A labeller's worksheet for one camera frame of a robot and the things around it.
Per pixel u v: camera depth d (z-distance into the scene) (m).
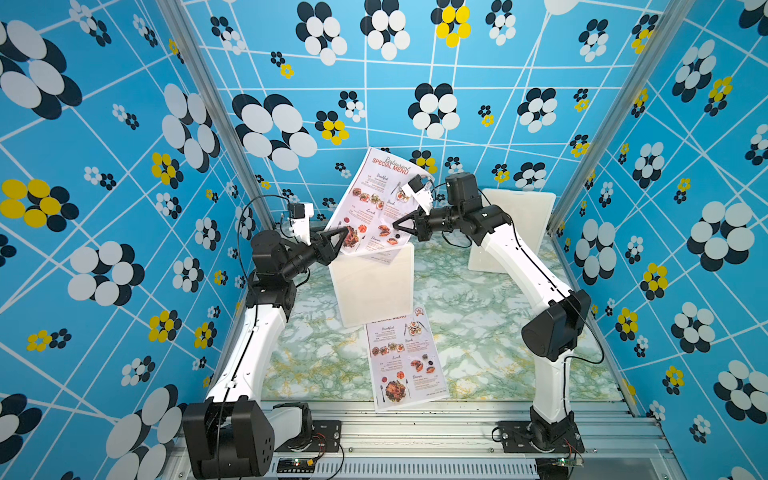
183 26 0.71
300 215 0.62
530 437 0.72
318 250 0.63
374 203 0.77
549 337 0.51
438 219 0.68
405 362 0.87
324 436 0.73
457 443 0.74
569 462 0.68
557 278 0.53
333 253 0.65
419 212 0.69
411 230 0.74
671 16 0.68
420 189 0.67
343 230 0.70
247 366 0.45
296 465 0.72
